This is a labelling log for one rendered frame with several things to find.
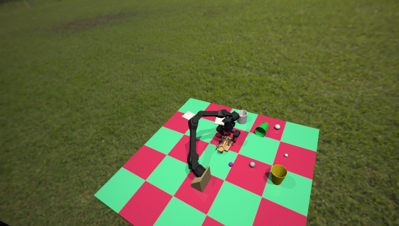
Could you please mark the green cup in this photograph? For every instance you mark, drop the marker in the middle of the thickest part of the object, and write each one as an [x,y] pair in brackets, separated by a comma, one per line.
[261,130]

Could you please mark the yellow open cup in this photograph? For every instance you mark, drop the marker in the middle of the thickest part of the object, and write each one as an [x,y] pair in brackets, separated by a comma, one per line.
[278,173]

